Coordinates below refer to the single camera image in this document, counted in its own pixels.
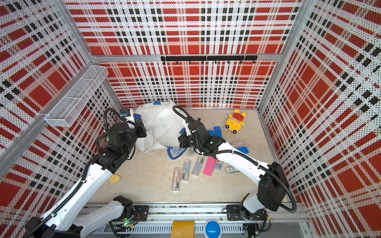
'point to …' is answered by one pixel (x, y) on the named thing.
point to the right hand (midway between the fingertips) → (180, 139)
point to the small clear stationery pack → (219, 165)
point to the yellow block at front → (183, 229)
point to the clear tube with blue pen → (199, 165)
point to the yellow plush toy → (234, 123)
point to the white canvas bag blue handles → (162, 125)
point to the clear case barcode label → (231, 169)
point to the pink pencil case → (210, 165)
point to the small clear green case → (190, 151)
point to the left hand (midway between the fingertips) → (143, 120)
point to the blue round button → (212, 229)
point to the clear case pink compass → (176, 180)
